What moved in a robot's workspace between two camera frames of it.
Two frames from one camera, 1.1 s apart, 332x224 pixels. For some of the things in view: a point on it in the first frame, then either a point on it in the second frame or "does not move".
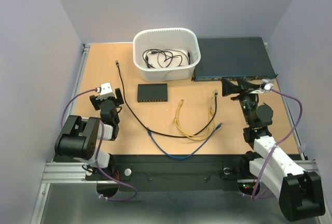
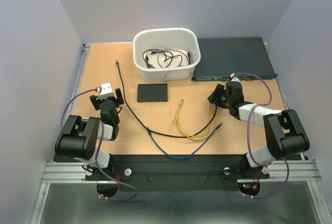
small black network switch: [152, 92] does not move
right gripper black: [228, 88] -> [215, 97]
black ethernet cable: [158, 133] does not move
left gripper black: [117, 101] does not move
